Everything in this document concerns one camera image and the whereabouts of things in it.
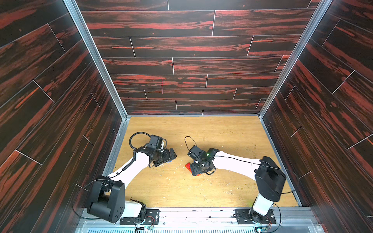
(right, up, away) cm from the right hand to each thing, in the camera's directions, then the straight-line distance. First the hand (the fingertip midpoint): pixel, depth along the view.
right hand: (198, 167), depth 87 cm
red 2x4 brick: (-6, 0, +5) cm, 8 cm away
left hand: (-16, +6, 0) cm, 17 cm away
